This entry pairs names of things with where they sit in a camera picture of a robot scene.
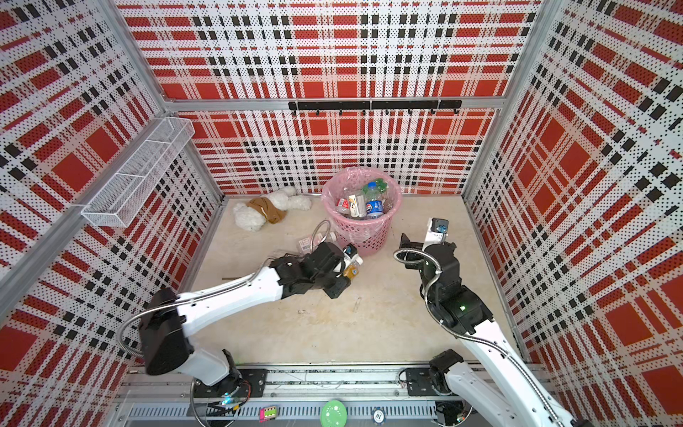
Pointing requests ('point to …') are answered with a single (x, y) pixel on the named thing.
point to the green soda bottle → (380, 183)
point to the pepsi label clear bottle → (374, 202)
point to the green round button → (333, 414)
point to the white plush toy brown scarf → (273, 206)
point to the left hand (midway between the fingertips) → (342, 273)
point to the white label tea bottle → (357, 205)
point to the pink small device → (268, 414)
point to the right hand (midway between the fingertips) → (423, 237)
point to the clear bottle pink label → (307, 244)
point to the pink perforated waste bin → (368, 236)
